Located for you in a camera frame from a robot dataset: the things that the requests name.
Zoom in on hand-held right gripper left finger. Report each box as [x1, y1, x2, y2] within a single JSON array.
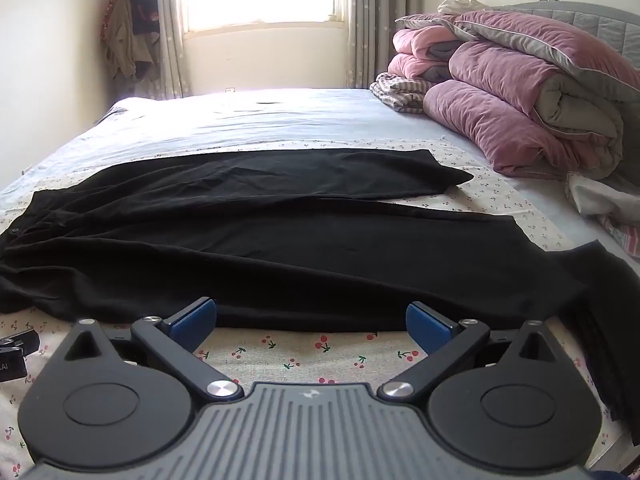
[[62, 296, 244, 403]]

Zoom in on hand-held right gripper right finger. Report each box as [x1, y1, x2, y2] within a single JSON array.
[[377, 301, 562, 403]]

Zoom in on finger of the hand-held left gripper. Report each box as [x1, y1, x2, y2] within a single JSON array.
[[0, 329, 41, 357]]

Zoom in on black pants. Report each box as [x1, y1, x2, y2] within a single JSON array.
[[0, 149, 590, 333]]

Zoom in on stack of folded black clothes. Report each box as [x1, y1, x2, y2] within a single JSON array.
[[547, 240, 640, 447]]

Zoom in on red striped cloth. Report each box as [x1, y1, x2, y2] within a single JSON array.
[[599, 212, 640, 262]]

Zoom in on mauve and grey quilt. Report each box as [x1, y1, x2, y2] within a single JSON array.
[[396, 9, 640, 182]]

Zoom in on striped folded blanket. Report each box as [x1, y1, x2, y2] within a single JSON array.
[[370, 71, 437, 113]]

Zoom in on grey star print curtain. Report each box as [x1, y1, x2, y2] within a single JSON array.
[[149, 0, 194, 101], [345, 0, 422, 92]]

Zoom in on pink quilt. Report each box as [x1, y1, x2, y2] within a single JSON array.
[[387, 27, 463, 83]]

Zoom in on beige hanging jacket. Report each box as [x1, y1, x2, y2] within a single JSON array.
[[101, 0, 140, 80]]

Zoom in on dark hanging jacket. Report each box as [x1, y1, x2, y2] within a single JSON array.
[[122, 0, 162, 68]]

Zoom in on small white cloth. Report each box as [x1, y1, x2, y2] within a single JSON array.
[[437, 0, 495, 16]]

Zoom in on grey padded headboard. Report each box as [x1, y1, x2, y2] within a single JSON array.
[[492, 0, 640, 68]]

